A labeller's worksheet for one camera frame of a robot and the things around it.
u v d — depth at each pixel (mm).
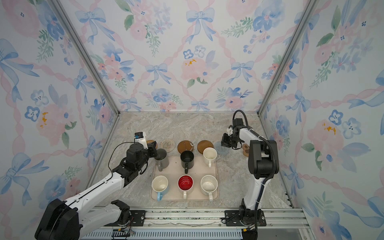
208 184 838
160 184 821
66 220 395
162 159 816
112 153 979
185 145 1005
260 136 578
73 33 768
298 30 762
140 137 703
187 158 916
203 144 1008
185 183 835
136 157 619
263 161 535
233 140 848
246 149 996
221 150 982
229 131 945
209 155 910
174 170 901
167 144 1005
